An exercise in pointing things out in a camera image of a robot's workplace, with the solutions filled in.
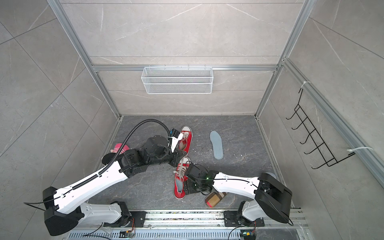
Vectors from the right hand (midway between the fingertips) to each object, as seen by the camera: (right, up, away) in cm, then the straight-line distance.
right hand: (190, 189), depth 81 cm
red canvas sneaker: (-5, +7, -1) cm, 9 cm away
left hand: (-1, +23, -14) cm, 27 cm away
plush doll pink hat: (-48, +21, +14) cm, 54 cm away
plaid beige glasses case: (+13, -4, -3) cm, 14 cm away
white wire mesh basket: (-9, +67, +20) cm, 70 cm away
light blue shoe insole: (+18, +24, +23) cm, 38 cm away
